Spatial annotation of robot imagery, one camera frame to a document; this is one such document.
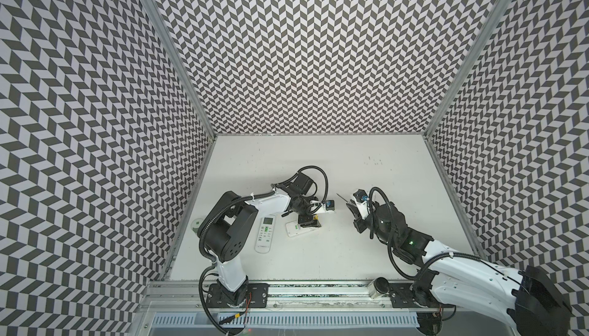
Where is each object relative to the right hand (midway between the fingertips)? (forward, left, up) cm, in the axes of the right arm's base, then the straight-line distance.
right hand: (350, 208), depth 80 cm
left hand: (+3, +12, -11) cm, 16 cm away
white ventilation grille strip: (-31, +21, -12) cm, 39 cm away
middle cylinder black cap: (-23, -6, -8) cm, 25 cm away
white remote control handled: (-3, +21, -10) cm, 23 cm away
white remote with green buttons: (-5, +32, -10) cm, 33 cm away
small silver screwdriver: (+4, +3, 0) cm, 5 cm away
